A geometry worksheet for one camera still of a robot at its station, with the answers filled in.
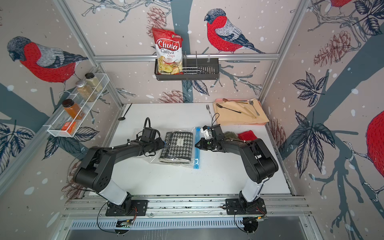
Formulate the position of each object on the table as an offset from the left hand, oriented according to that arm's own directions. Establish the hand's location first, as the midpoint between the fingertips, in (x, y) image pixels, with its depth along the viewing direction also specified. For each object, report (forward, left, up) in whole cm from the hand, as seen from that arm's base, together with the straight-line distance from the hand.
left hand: (165, 141), depth 96 cm
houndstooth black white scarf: (-5, -9, 0) cm, 10 cm away
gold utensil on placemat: (+25, -64, -4) cm, 69 cm away
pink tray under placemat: (+40, -38, -1) cm, 55 cm away
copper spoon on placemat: (+40, -45, -2) cm, 60 cm away
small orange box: (-10, +38, +30) cm, 49 cm away
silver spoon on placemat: (+37, -66, -2) cm, 76 cm away
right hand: (-4, -20, +2) cm, 20 cm away
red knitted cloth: (+4, -55, 0) cm, 55 cm away
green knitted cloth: (+5, -43, 0) cm, 43 cm away
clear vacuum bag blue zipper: (-13, -20, +1) cm, 24 cm away
